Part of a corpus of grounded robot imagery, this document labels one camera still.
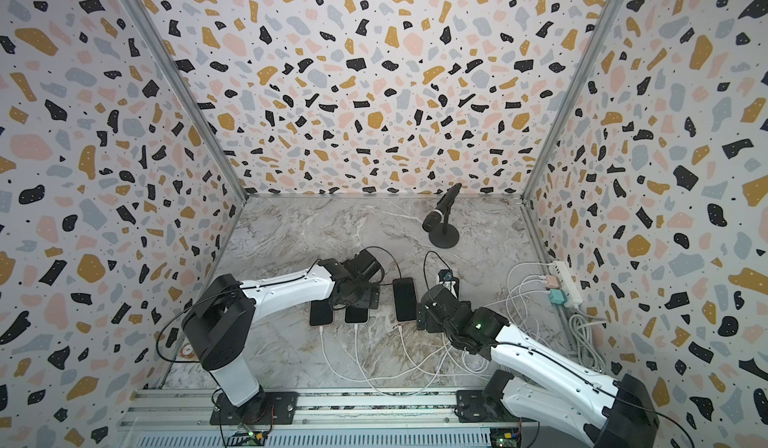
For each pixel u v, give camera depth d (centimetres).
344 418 73
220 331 45
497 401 65
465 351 53
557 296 93
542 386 48
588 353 83
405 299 93
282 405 74
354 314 91
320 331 86
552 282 97
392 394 78
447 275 71
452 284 70
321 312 90
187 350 80
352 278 66
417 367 80
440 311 58
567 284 95
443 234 109
